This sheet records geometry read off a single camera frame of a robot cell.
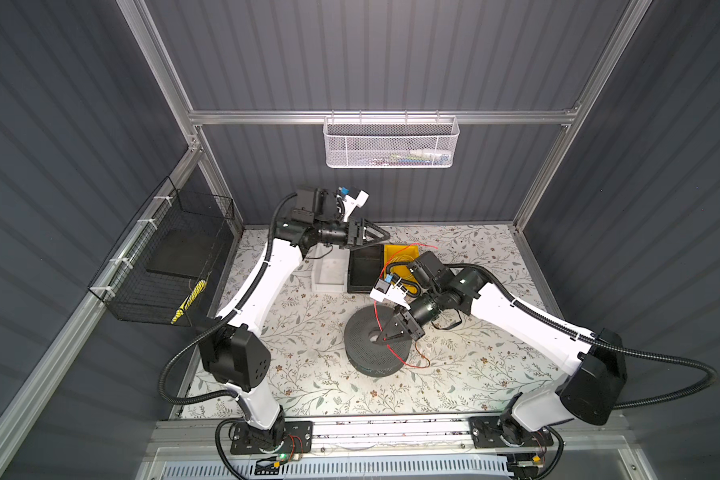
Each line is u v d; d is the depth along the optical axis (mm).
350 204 678
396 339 638
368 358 799
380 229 667
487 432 735
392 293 635
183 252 762
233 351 455
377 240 667
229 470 678
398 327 621
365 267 1075
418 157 914
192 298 692
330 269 1077
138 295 679
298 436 724
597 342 433
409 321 597
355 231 636
